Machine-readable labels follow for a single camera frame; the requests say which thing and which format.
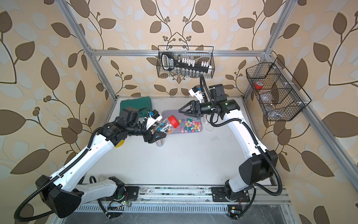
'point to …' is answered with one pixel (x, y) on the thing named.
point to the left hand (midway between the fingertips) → (160, 128)
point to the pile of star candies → (189, 125)
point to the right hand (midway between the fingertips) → (182, 113)
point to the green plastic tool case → (143, 105)
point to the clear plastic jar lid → (209, 128)
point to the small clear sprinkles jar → (160, 143)
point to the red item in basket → (258, 85)
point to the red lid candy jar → (168, 125)
